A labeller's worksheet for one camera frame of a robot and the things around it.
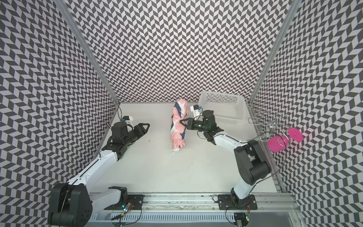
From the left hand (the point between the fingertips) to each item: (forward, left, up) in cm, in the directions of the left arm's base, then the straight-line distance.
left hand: (148, 127), depth 84 cm
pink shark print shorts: (+8, -20, +7) cm, 22 cm away
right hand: (+1, -20, +2) cm, 20 cm away
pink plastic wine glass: (-17, -66, +11) cm, 69 cm away
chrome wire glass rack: (+9, -80, -6) cm, 81 cm away
